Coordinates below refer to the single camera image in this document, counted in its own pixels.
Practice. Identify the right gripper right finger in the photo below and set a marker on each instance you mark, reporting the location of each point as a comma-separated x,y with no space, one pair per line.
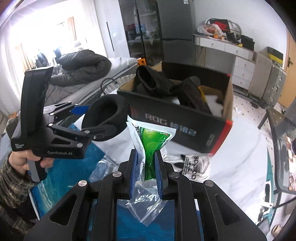
202,210

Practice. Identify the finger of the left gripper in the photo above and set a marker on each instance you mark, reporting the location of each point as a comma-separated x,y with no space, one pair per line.
66,107
66,137

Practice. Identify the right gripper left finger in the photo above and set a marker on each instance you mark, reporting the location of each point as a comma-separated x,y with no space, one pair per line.
88,210

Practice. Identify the adidas socks plastic bag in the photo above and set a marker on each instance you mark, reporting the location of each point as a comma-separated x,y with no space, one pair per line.
194,167

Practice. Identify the green item plastic pouch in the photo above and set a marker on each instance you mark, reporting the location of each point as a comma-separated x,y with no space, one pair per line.
148,138

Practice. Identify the plaid left forearm sleeve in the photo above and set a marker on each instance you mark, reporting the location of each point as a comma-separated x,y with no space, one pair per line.
14,192

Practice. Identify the person's left hand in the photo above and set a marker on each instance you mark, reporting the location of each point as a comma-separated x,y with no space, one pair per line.
19,161

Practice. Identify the dark puffy jacket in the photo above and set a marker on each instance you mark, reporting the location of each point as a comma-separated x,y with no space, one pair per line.
82,67

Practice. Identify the white woven laundry basket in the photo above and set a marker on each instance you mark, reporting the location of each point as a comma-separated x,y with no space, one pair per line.
108,85

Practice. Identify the clear zip bag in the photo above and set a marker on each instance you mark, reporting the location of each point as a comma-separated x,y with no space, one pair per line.
145,205

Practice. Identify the orange paper bag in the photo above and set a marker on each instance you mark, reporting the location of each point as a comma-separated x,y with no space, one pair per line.
141,61

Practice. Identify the glass coffee table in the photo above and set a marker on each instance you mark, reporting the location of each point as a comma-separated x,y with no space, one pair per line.
284,154

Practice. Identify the dark glass display cabinet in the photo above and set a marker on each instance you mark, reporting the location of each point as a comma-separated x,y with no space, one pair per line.
140,20

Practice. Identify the black ROG cardboard box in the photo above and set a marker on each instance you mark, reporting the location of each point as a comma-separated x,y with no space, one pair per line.
202,132

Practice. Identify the grey refrigerator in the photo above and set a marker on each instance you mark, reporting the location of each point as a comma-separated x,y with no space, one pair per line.
177,25

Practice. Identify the wooden door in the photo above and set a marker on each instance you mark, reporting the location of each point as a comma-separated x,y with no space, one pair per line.
288,93

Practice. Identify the silver suitcase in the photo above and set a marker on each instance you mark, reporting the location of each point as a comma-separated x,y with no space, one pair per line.
274,85

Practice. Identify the beige suitcase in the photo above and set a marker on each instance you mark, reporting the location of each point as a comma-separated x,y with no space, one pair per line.
261,74

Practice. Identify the white vanity desk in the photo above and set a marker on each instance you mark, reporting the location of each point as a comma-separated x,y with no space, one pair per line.
226,57

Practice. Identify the white plastic grocery bag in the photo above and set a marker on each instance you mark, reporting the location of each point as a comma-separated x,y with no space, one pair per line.
211,30

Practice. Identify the black yellow box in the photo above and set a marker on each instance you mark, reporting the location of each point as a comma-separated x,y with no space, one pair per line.
275,56

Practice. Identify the oval vanity mirror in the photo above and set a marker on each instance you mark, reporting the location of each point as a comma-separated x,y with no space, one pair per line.
227,27

